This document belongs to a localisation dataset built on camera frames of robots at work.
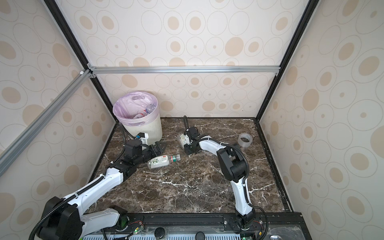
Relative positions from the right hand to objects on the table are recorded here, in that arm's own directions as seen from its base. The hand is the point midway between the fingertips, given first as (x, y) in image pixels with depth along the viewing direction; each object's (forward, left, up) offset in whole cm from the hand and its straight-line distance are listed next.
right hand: (189, 149), depth 100 cm
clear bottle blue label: (+14, +23, +25) cm, 36 cm away
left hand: (-9, +11, +18) cm, 23 cm away
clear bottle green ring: (+5, +4, +4) cm, 8 cm away
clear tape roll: (+8, -40, -2) cm, 41 cm away
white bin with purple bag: (+23, +36, +13) cm, 44 cm away
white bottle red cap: (+15, +32, +17) cm, 40 cm away
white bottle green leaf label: (-11, +16, +4) cm, 19 cm away
